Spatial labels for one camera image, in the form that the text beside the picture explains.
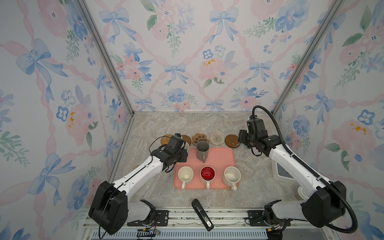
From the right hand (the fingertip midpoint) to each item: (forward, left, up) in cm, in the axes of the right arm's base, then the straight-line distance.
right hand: (243, 133), depth 83 cm
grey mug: (-4, +23, -9) cm, 25 cm away
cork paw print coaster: (+10, +25, -18) cm, 33 cm away
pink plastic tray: (-5, +12, -21) cm, 24 cm away
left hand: (-9, +33, -7) cm, 35 cm away
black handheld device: (-38, +23, -15) cm, 47 cm away
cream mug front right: (-17, +6, -18) cm, 25 cm away
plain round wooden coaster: (+9, +33, -19) cm, 39 cm away
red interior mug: (-17, +20, -18) cm, 32 cm away
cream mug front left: (-18, +32, -17) cm, 40 cm away
